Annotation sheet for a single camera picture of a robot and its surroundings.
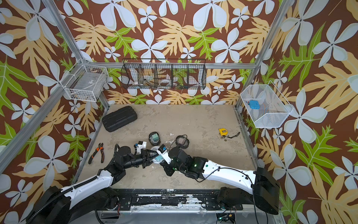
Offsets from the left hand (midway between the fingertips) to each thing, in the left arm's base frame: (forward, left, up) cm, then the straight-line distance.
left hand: (160, 153), depth 75 cm
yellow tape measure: (+24, -43, -15) cm, 52 cm away
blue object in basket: (+28, -57, +10) cm, 65 cm away
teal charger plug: (-3, +1, 0) cm, 3 cm away
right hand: (-5, 0, -3) cm, 5 cm away
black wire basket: (+53, 0, +15) cm, 55 cm away
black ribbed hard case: (+34, +36, -12) cm, 51 cm away
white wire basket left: (+39, +49, +18) cm, 65 cm away
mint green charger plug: (+18, +6, -15) cm, 24 cm away
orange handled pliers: (+11, +45, -17) cm, 49 cm away
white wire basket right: (+26, -63, +11) cm, 69 cm away
